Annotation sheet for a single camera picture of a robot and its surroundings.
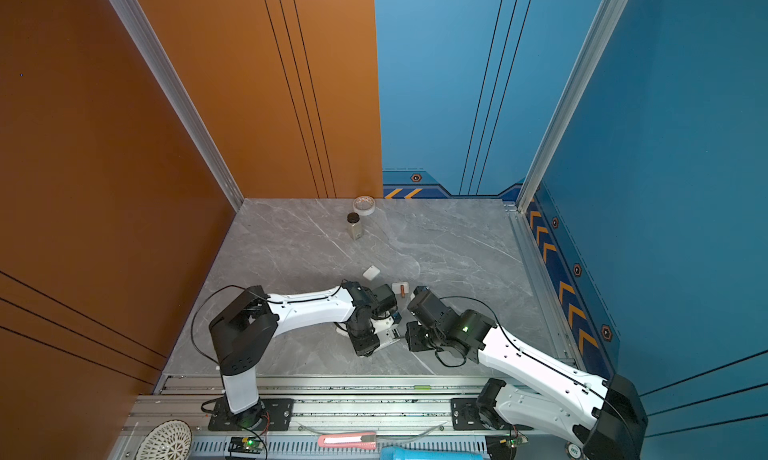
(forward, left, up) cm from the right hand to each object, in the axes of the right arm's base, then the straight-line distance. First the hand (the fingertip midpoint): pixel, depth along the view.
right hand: (405, 339), depth 75 cm
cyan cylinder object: (-23, -3, -12) cm, 26 cm away
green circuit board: (-21, +39, -11) cm, 46 cm away
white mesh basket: (-20, +56, -8) cm, 60 cm away
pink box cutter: (-20, +11, -10) cm, 25 cm away
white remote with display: (+5, +5, -9) cm, 11 cm away
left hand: (+3, +11, -10) cm, 15 cm away
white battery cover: (+26, +11, -9) cm, 29 cm away
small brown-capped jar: (+41, +17, -2) cm, 44 cm away
